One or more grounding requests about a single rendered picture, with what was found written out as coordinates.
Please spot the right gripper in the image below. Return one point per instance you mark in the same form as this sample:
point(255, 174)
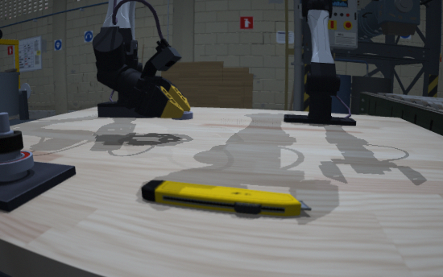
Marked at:
point(149, 98)

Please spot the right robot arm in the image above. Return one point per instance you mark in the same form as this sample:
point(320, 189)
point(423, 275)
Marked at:
point(110, 53)

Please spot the black ring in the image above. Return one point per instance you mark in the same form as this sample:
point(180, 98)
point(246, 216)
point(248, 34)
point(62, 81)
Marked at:
point(11, 143)

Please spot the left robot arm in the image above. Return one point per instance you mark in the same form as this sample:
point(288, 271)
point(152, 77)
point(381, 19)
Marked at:
point(321, 78)

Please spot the grey steel bearing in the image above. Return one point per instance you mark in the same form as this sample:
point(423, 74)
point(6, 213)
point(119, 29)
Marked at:
point(185, 116)

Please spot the yellow utility knife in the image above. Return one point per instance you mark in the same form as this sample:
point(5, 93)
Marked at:
point(237, 200)

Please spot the red and grey ring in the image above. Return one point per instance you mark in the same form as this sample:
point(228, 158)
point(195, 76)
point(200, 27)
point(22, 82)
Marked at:
point(18, 165)

